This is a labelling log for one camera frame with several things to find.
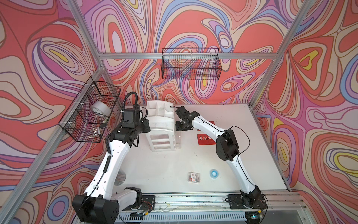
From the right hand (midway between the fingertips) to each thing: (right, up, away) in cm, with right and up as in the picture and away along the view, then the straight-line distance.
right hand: (179, 131), depth 99 cm
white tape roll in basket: (-43, +15, -25) cm, 52 cm away
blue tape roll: (+21, -24, -16) cm, 36 cm away
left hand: (-18, +7, -22) cm, 29 cm away
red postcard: (+26, +6, +9) cm, 28 cm away
